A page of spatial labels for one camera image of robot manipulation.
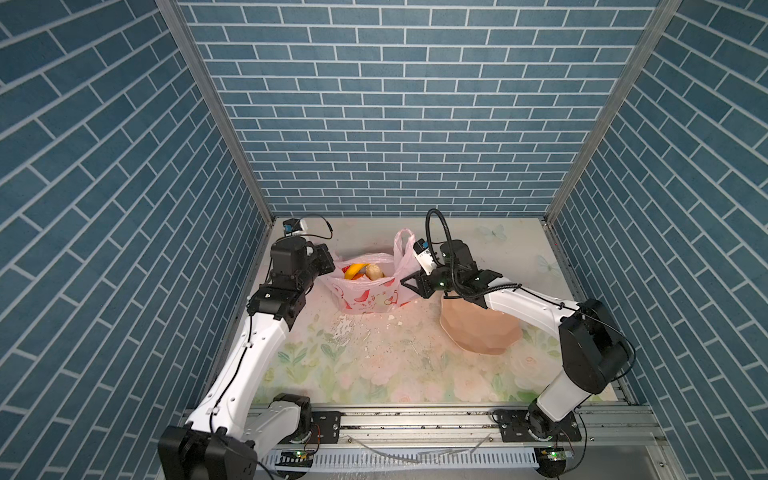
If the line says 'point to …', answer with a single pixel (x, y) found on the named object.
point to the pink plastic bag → (385, 294)
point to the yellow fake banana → (354, 271)
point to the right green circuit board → (556, 455)
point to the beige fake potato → (374, 272)
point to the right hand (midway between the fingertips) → (401, 277)
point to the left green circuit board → (295, 459)
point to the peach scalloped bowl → (478, 329)
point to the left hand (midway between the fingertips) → (329, 245)
